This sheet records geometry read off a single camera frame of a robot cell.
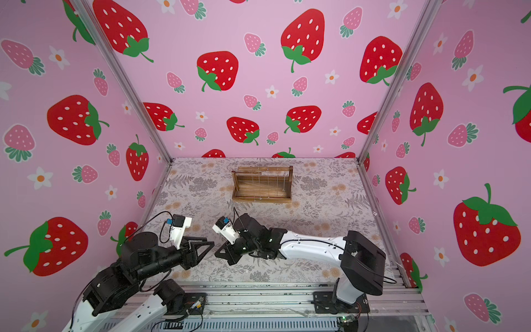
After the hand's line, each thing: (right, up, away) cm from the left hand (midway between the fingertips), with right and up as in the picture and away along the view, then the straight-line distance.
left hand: (211, 242), depth 63 cm
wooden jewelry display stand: (+15, +17, +46) cm, 51 cm away
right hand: (0, -5, +7) cm, 9 cm away
